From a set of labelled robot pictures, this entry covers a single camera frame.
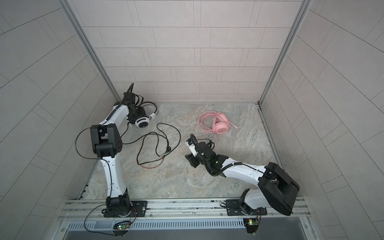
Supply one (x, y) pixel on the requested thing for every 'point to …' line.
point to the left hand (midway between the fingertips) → (146, 111)
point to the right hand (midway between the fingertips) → (188, 154)
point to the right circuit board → (252, 225)
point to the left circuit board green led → (123, 227)
